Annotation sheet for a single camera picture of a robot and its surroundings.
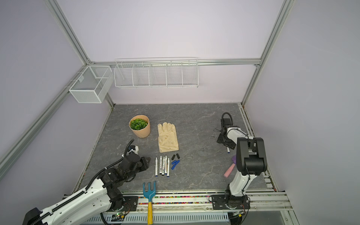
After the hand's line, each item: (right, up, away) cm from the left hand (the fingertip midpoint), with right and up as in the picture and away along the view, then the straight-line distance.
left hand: (148, 161), depth 81 cm
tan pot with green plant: (-9, +20, +12) cm, 25 cm away
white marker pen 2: (+6, -4, +6) cm, 10 cm away
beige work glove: (+9, +11, +19) cm, 23 cm away
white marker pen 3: (+8, -5, +6) cm, 11 cm away
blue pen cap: (+16, -3, +8) cm, 18 cm away
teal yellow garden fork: (+2, -17, -5) cm, 17 cm away
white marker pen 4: (+11, -5, +4) cm, 13 cm away
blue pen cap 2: (+14, -5, +6) cm, 16 cm away
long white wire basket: (+1, +58, +18) cm, 61 cm away
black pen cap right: (+17, 0, +10) cm, 20 cm away
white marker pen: (+4, -5, +4) cm, 8 cm away
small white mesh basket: (-44, +48, +16) cm, 67 cm away
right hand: (+51, +7, +15) cm, 53 cm away
